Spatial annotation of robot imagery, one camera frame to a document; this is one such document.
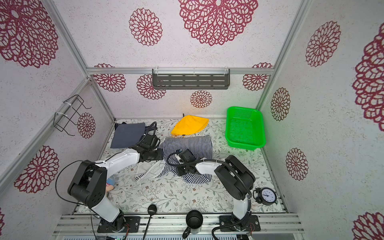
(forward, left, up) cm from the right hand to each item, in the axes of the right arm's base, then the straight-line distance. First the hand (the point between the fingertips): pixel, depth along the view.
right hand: (176, 168), depth 93 cm
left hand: (+7, +10, +5) cm, 13 cm away
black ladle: (-24, +10, 0) cm, 26 cm away
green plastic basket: (+35, -49, -2) cm, 60 cm away
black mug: (-28, -12, 0) cm, 30 cm away
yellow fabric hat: (+37, -6, 0) cm, 38 cm away
